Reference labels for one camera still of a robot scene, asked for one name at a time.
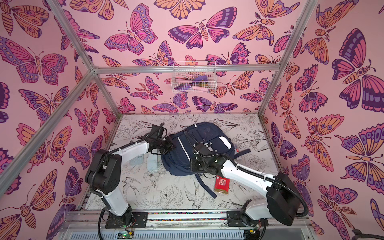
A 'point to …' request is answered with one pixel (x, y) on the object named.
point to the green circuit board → (125, 235)
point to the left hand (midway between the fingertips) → (179, 145)
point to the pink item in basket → (199, 89)
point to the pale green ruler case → (152, 163)
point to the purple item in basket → (201, 78)
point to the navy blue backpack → (176, 161)
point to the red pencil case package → (221, 184)
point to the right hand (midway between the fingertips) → (189, 163)
